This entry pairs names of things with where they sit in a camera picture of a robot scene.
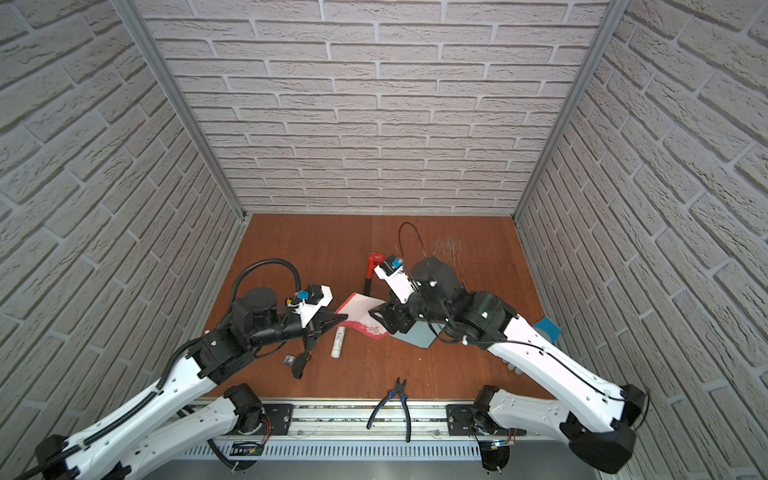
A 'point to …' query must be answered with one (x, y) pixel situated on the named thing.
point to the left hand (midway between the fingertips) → (346, 313)
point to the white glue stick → (338, 342)
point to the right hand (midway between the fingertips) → (384, 301)
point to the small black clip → (297, 363)
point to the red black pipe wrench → (374, 259)
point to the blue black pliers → (400, 390)
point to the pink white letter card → (357, 308)
